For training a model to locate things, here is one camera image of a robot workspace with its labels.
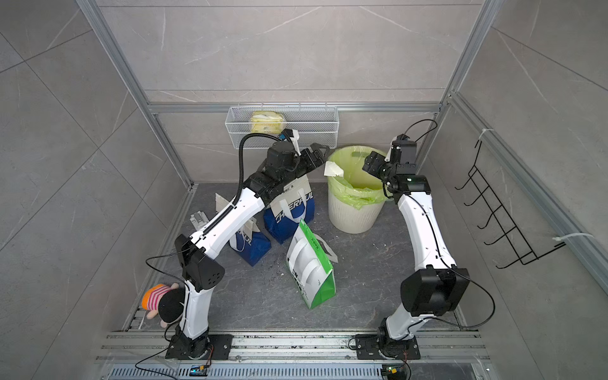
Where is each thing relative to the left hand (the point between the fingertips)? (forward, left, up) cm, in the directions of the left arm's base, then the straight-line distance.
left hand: (326, 148), depth 72 cm
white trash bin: (-7, -9, -29) cm, 31 cm away
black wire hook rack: (-27, -50, -10) cm, 57 cm away
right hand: (+1, -17, -7) cm, 19 cm away
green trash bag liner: (-5, -11, -13) cm, 18 cm away
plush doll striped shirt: (-33, +60, -35) cm, 77 cm away
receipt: (+3, -3, -12) cm, 12 cm away
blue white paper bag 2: (-2, +11, -25) cm, 27 cm away
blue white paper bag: (-18, +27, -25) cm, 41 cm away
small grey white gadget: (+3, +55, -40) cm, 68 cm away
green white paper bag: (-27, +6, -21) cm, 35 cm away
